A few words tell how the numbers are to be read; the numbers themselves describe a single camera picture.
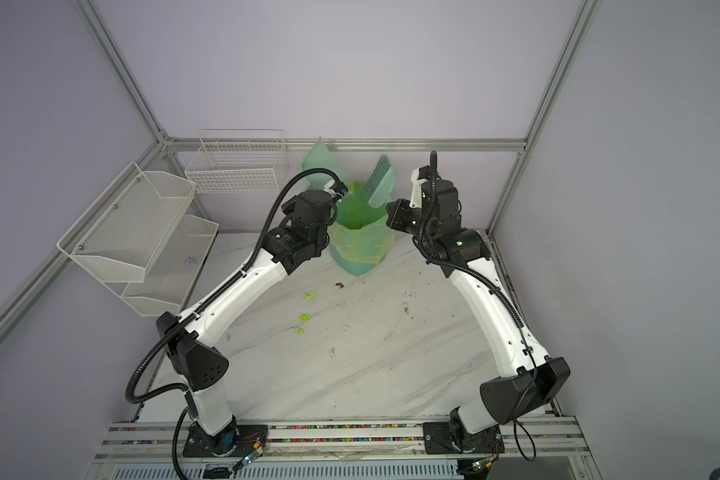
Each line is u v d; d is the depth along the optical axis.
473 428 0.61
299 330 0.93
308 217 0.55
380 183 0.75
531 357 0.41
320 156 0.77
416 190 0.61
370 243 0.92
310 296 1.01
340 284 1.04
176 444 0.72
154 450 0.73
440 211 0.50
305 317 0.95
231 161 0.95
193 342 0.44
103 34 0.71
